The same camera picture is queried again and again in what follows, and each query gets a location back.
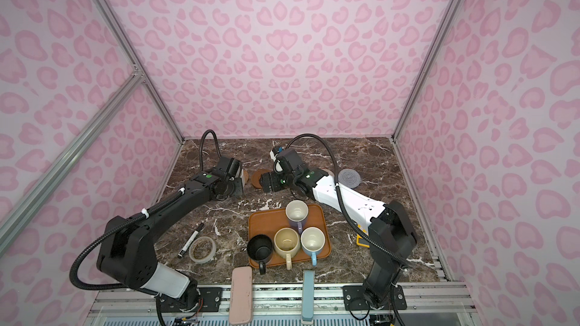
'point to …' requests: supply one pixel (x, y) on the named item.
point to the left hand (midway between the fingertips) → (237, 184)
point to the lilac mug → (297, 212)
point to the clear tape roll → (202, 250)
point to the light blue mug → (313, 241)
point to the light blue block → (308, 295)
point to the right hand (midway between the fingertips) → (271, 177)
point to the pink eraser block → (240, 306)
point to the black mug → (260, 248)
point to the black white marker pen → (200, 227)
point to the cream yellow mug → (287, 242)
